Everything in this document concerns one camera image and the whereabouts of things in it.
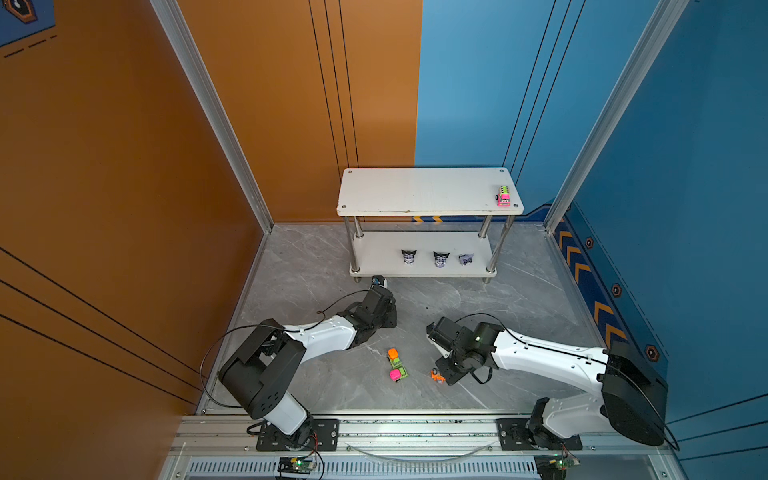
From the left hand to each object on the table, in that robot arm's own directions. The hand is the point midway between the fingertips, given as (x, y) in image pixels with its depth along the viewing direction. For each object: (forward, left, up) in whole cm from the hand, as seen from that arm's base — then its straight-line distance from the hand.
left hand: (394, 307), depth 92 cm
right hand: (-19, -13, -1) cm, 23 cm away
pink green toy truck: (-20, -1, -2) cm, 20 cm away
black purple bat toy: (+14, -15, +6) cm, 21 cm away
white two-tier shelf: (+44, -13, -6) cm, 46 cm away
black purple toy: (+15, -4, +6) cm, 17 cm away
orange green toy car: (-15, 0, -3) cm, 15 cm away
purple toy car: (+15, -23, +6) cm, 28 cm away
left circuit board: (-40, +23, -6) cm, 46 cm away
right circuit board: (-39, -39, -5) cm, 55 cm away
